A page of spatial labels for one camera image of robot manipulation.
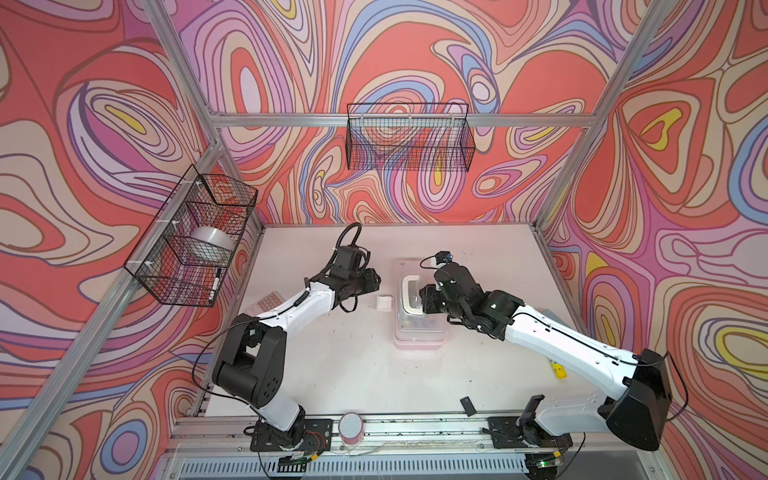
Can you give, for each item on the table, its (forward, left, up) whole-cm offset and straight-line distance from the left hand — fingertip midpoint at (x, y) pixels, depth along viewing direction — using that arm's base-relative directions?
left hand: (379, 278), depth 90 cm
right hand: (-11, -12, +6) cm, 18 cm away
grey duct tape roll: (-5, +40, +22) cm, 46 cm away
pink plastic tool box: (-17, -10, -1) cm, 19 cm away
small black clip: (-33, -24, -12) cm, 42 cm away
